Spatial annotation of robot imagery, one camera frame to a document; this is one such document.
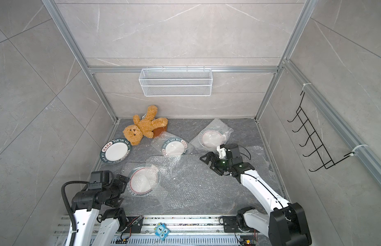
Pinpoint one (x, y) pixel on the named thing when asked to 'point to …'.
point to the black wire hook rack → (320, 149)
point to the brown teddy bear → (134, 133)
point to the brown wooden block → (157, 130)
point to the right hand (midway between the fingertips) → (206, 162)
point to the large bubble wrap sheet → (188, 183)
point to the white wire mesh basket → (172, 82)
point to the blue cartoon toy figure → (161, 231)
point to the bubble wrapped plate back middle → (169, 144)
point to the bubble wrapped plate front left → (143, 180)
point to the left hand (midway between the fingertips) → (130, 183)
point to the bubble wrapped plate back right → (215, 134)
